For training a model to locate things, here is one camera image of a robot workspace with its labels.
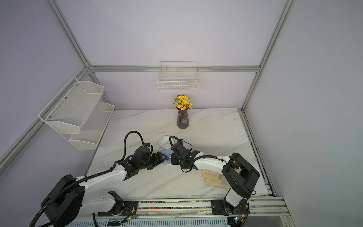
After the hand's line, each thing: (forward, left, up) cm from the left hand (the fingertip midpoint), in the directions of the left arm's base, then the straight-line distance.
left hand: (163, 159), depth 85 cm
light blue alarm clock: (+6, -2, -2) cm, 7 cm away
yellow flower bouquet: (+31, -12, +19) cm, 39 cm away
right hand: (+1, -6, -3) cm, 7 cm away
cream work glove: (-10, -31, -6) cm, 33 cm away
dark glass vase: (+29, -12, +3) cm, 31 cm away
